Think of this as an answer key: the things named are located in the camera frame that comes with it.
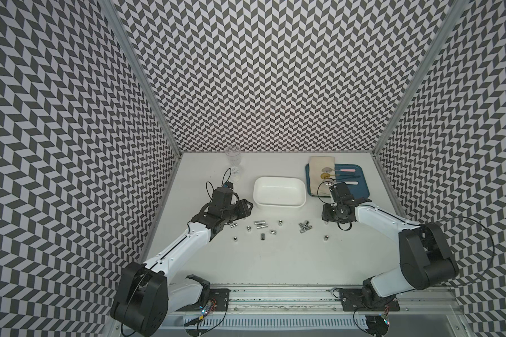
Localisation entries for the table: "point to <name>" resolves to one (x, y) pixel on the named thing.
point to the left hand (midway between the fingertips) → (249, 208)
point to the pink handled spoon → (329, 170)
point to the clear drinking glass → (233, 154)
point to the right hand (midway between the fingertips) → (327, 218)
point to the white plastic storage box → (280, 192)
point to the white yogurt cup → (234, 173)
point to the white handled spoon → (347, 182)
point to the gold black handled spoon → (327, 175)
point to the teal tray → (353, 175)
